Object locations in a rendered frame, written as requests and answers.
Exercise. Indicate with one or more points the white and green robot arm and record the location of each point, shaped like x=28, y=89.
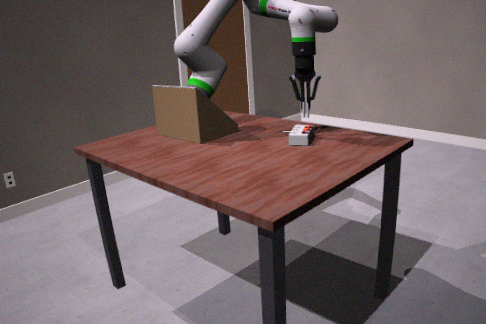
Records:
x=208, y=67

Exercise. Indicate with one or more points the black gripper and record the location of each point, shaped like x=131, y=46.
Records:
x=304, y=72

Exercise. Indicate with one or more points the white power strip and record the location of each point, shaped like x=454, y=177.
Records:
x=297, y=137

